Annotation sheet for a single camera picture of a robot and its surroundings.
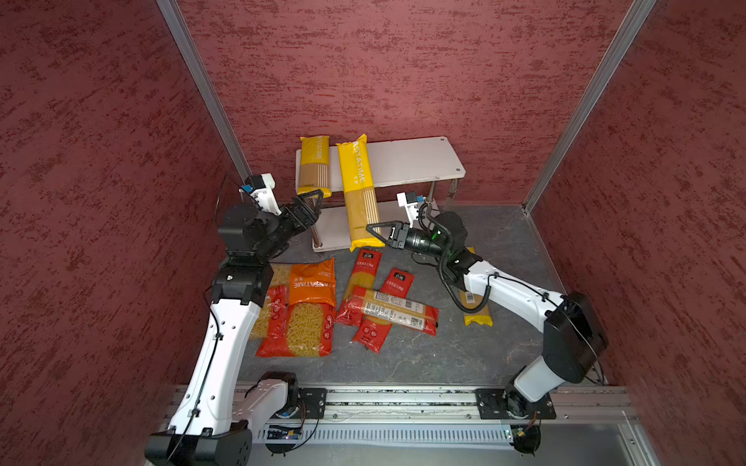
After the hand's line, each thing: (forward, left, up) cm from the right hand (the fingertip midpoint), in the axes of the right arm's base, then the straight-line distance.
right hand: (366, 234), depth 68 cm
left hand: (+4, +11, +7) cm, 14 cm away
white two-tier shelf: (+28, -9, 0) cm, 29 cm away
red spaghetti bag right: (-13, 0, -31) cm, 34 cm away
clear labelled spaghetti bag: (-6, -4, -29) cm, 29 cm away
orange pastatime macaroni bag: (+4, +19, -28) cm, 34 cm away
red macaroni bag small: (-11, +29, -27) cm, 41 cm away
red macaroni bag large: (-11, +18, -30) cm, 37 cm away
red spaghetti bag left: (+8, +3, -32) cm, 33 cm away
